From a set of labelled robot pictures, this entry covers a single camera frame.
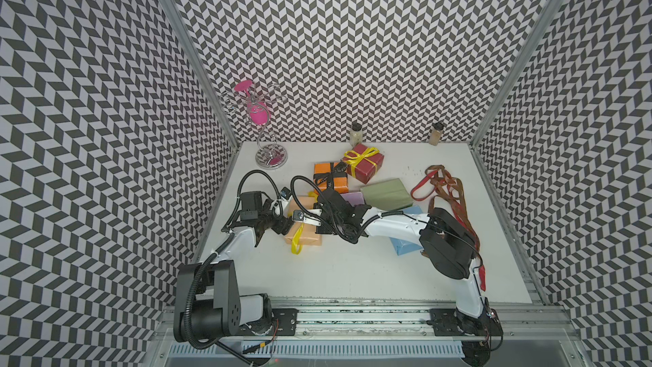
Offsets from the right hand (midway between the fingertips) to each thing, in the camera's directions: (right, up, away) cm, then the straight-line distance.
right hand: (310, 216), depth 88 cm
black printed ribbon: (+8, +15, +11) cm, 21 cm away
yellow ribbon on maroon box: (+16, +21, +17) cm, 32 cm away
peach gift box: (-2, -5, -4) cm, 6 cm away
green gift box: (+28, +7, +4) cm, 30 cm away
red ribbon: (+54, +9, +14) cm, 57 cm away
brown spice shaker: (+53, +31, +25) cm, 66 cm away
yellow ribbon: (-4, -8, -5) cm, 10 cm away
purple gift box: (+16, +6, +6) cm, 18 cm away
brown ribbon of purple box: (+60, -6, +5) cm, 61 cm away
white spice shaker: (+18, +32, +24) cm, 44 cm away
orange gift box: (+11, +11, +9) cm, 17 cm away
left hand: (-9, +1, +3) cm, 10 cm away
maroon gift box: (+20, +19, +17) cm, 33 cm away
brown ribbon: (+58, +10, +16) cm, 61 cm away
